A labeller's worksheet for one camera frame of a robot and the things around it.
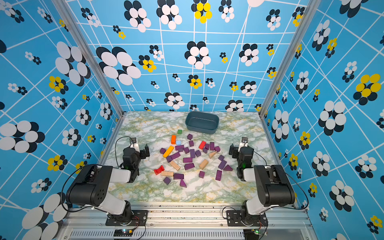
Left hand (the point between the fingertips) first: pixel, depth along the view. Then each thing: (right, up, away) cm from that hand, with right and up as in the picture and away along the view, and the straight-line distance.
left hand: (140, 144), depth 93 cm
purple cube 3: (+51, -9, +1) cm, 52 cm away
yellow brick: (+16, -7, +3) cm, 18 cm away
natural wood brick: (+22, -13, -2) cm, 26 cm away
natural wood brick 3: (+40, -12, -2) cm, 42 cm away
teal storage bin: (+40, +14, +19) cm, 46 cm away
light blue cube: (+23, 0, +8) cm, 24 cm away
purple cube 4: (+38, -17, -7) cm, 43 cm away
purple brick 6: (+30, -10, +1) cm, 31 cm away
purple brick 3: (+48, -17, -7) cm, 52 cm away
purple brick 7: (+21, -8, +3) cm, 23 cm away
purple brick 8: (+33, -7, +3) cm, 34 cm away
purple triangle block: (+54, -14, -4) cm, 56 cm away
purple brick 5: (+31, -13, -2) cm, 34 cm away
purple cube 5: (+18, -20, -8) cm, 28 cm away
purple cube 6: (+13, -5, +3) cm, 14 cm away
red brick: (+40, -1, +8) cm, 40 cm away
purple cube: (+30, +4, +12) cm, 33 cm away
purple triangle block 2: (+28, -21, -11) cm, 36 cm away
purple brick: (+46, -2, +7) cm, 46 cm away
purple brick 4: (+25, -19, -5) cm, 31 cm away
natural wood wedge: (+45, -7, +2) cm, 45 cm away
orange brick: (+19, +2, +11) cm, 22 cm away
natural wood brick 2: (+17, -17, -5) cm, 25 cm away
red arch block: (+12, -16, -5) cm, 20 cm away
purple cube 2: (+49, -3, +4) cm, 49 cm away
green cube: (+23, +7, +15) cm, 28 cm away
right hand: (+65, 0, 0) cm, 65 cm away
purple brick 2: (+51, -13, -2) cm, 53 cm away
